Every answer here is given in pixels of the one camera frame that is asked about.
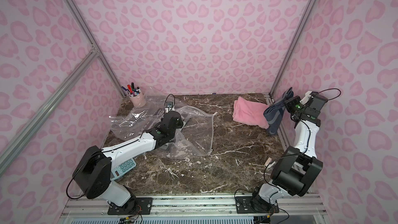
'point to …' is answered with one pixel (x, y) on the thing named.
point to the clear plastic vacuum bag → (192, 138)
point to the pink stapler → (268, 161)
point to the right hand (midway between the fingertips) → (284, 95)
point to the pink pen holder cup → (138, 100)
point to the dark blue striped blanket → (273, 113)
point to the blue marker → (125, 89)
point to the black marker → (132, 86)
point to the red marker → (130, 88)
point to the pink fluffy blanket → (250, 112)
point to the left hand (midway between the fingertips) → (176, 113)
